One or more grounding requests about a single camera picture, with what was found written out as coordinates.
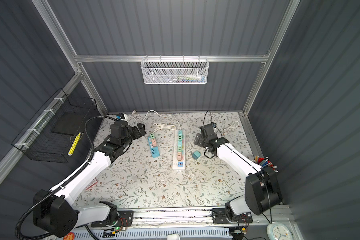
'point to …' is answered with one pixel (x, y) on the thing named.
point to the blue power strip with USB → (154, 149)
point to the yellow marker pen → (74, 144)
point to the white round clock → (278, 231)
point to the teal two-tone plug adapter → (196, 155)
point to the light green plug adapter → (179, 148)
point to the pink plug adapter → (154, 142)
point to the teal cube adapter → (180, 143)
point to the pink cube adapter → (179, 156)
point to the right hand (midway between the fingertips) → (205, 141)
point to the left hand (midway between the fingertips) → (137, 127)
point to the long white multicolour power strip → (179, 164)
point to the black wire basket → (53, 133)
